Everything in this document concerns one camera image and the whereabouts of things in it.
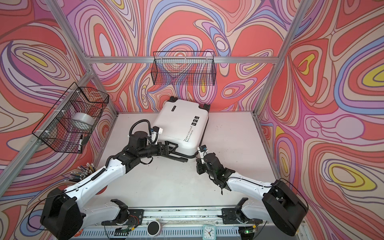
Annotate black wire basket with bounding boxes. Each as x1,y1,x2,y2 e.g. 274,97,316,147
32,83,110,154
151,50,217,86

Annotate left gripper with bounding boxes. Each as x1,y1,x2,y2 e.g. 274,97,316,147
137,141,178,160

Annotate black white suitcase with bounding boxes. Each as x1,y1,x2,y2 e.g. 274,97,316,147
154,97,211,163

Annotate black wire basket left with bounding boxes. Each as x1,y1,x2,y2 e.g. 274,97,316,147
32,83,110,154

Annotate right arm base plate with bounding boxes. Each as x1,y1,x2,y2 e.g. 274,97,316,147
218,208,263,226

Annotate black marker pen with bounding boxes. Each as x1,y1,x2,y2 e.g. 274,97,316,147
78,135,84,153

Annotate small teal clock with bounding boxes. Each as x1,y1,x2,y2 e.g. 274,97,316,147
203,225,217,240

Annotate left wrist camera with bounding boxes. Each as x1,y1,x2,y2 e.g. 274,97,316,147
128,126,163,149

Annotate black wire basket back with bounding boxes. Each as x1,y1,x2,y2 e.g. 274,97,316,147
151,50,217,86

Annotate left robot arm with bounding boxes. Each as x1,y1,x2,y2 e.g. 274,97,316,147
40,141,178,240

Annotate silver tape roll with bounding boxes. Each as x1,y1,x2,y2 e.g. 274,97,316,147
72,113,95,131

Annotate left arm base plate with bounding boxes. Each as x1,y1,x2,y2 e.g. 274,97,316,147
102,209,144,227

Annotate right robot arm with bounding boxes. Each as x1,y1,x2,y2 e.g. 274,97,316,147
196,152,309,237

